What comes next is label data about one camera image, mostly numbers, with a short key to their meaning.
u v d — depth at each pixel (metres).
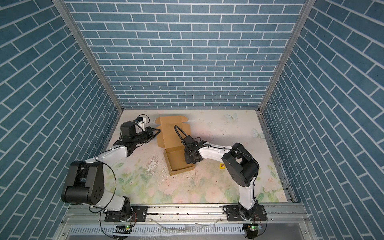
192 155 0.68
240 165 0.52
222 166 0.89
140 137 0.77
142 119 0.83
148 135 0.79
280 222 0.76
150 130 0.80
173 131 0.77
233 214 0.74
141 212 0.74
